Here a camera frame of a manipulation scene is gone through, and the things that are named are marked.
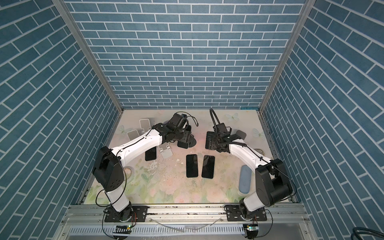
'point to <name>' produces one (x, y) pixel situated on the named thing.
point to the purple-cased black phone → (211, 142)
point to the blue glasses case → (245, 179)
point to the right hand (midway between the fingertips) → (214, 142)
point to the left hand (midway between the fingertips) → (186, 135)
